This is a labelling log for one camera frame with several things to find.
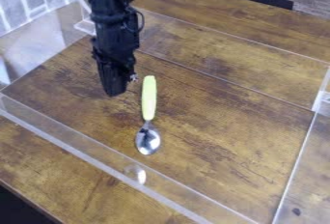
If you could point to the clear acrylic triangular bracket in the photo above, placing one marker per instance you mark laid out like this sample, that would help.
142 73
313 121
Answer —
86 25

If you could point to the spoon with yellow-green handle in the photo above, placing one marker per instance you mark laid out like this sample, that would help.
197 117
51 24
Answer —
149 139

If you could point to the clear acrylic right barrier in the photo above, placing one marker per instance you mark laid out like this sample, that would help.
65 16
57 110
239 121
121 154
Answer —
305 201

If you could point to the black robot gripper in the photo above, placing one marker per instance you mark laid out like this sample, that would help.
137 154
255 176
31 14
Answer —
116 41

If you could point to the clear acrylic front barrier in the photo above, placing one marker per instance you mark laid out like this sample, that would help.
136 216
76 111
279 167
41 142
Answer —
162 188

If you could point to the clear acrylic left barrier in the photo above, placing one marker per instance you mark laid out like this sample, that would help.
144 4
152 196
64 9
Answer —
35 42

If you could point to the clear acrylic barrier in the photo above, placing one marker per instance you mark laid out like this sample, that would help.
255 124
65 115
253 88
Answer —
35 42
305 201
162 188

